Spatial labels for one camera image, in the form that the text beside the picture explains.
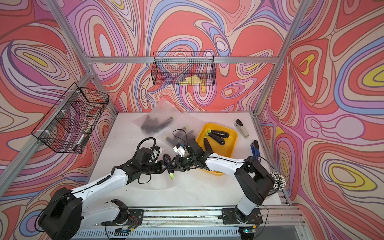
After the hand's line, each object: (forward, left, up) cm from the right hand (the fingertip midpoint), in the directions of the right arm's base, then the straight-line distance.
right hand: (170, 172), depth 77 cm
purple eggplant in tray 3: (+20, -22, -7) cm, 31 cm away
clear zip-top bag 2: (-1, +6, -10) cm, 12 cm away
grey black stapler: (+37, -48, -8) cm, 61 cm away
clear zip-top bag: (+38, -4, -8) cm, 39 cm away
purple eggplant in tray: (+31, -31, -8) cm, 44 cm away
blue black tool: (+18, -53, -9) cm, 56 cm away
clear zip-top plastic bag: (+45, +12, -8) cm, 47 cm away
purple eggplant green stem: (+38, +13, -6) cm, 40 cm away
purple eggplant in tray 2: (+25, -31, -9) cm, 41 cm away
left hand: (+4, +1, -3) cm, 5 cm away
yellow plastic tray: (+18, -35, -11) cm, 41 cm away
